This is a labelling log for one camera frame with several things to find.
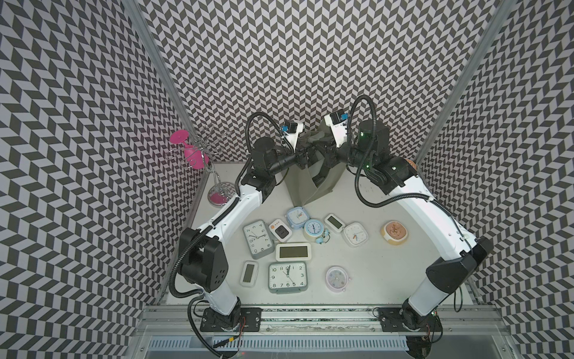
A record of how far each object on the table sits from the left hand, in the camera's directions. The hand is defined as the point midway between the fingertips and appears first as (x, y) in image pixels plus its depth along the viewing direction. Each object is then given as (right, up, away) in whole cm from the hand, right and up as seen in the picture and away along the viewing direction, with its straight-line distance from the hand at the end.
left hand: (318, 142), depth 71 cm
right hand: (-1, -2, -4) cm, 5 cm away
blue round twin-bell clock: (0, -32, +20) cm, 37 cm away
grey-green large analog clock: (-10, -47, +8) cm, 49 cm away
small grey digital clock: (-24, -46, +9) cm, 53 cm away
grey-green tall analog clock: (-22, -36, +17) cm, 45 cm away
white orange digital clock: (-14, -33, +19) cm, 40 cm away
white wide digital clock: (-8, -40, +14) cm, 43 cm away
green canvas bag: (-6, -12, +20) cm, 25 cm away
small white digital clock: (+9, -30, +25) cm, 40 cm away
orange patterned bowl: (+55, -3, +48) cm, 73 cm away
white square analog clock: (+17, -34, +18) cm, 42 cm away
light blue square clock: (-7, -28, +24) cm, 37 cm away
